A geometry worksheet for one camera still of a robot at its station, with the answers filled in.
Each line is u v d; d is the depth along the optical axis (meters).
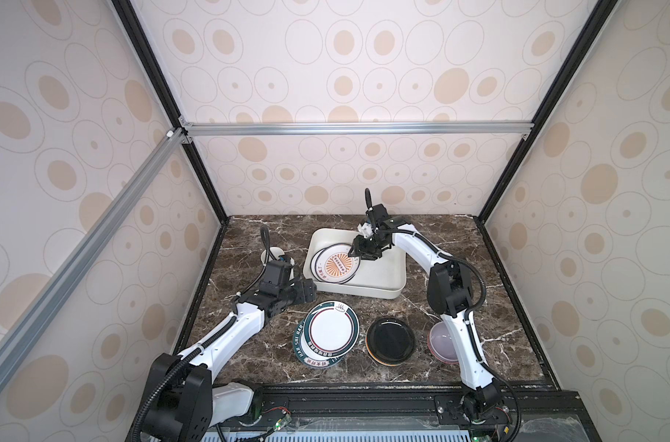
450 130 1.67
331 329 0.87
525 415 0.73
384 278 1.01
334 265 1.02
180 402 0.40
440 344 0.78
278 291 0.66
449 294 0.62
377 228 0.79
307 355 0.83
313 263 1.03
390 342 0.84
